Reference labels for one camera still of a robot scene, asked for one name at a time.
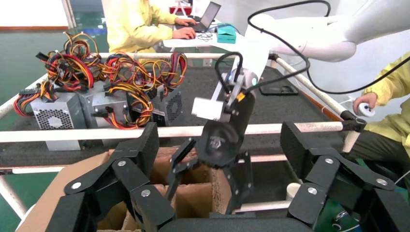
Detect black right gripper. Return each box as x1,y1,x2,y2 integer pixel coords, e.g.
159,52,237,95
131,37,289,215
166,90,257,215

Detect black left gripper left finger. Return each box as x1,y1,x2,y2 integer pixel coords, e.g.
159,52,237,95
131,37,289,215
46,121,176,232

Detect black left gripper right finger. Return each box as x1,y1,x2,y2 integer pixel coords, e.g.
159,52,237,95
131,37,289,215
280,121,410,232

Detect white handheld controller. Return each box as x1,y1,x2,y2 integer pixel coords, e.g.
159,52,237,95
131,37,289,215
356,102,376,118

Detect yellow jacket person right forearm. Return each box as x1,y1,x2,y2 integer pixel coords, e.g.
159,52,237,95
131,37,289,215
144,24,176,42

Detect yellow jacket person left forearm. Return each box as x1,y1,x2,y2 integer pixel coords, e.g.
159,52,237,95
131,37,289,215
153,11,178,26

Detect seated operator forearm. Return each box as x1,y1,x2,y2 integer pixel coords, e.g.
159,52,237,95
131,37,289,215
373,53,410,106

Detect brown cardboard divider box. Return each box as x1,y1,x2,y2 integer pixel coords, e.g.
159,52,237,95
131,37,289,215
16,145,233,232

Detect teal box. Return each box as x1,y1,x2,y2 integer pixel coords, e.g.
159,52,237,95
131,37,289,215
216,25,237,44

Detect red box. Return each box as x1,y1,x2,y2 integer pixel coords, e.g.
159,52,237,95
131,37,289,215
169,5,193,16

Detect seated operator hand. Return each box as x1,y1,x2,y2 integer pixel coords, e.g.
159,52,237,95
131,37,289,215
352,92,379,113

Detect yellow jacket person right hand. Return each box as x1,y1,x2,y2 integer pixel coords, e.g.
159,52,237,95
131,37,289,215
172,27,197,40

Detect yellow jacket person left hand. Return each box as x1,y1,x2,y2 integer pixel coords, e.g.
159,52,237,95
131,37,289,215
174,17,197,27

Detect dark power supply fan grille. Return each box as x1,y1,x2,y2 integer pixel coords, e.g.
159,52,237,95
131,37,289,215
150,53,188,127

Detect seated operator in yellow jacket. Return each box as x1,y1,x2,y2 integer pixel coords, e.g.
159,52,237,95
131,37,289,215
344,96,410,196

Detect grey power supply honeycomb vent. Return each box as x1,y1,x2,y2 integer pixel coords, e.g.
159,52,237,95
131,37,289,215
13,80,88,152

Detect white desk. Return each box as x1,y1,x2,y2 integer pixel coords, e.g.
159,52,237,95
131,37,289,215
162,17,247,54

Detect person in yellow jacket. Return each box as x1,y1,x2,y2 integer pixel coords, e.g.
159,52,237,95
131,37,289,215
102,0,180,63

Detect grey laptop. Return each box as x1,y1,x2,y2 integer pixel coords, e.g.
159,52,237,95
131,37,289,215
175,1,222,33

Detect white pipe cart frame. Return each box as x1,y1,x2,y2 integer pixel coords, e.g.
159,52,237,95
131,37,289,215
0,51,366,218

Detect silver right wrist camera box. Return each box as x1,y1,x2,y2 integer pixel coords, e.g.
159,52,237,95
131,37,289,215
191,97,225,122

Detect silver power supply tangled wires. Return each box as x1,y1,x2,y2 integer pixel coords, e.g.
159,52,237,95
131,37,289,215
92,53,154,131

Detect power supply with red wire loop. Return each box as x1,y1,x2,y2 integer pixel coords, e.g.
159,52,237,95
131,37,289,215
36,51,108,129

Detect short black wrist cable loop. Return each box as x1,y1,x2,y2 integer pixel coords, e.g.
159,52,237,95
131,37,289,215
214,52,244,95

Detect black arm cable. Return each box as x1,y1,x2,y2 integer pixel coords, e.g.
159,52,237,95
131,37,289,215
247,0,410,95

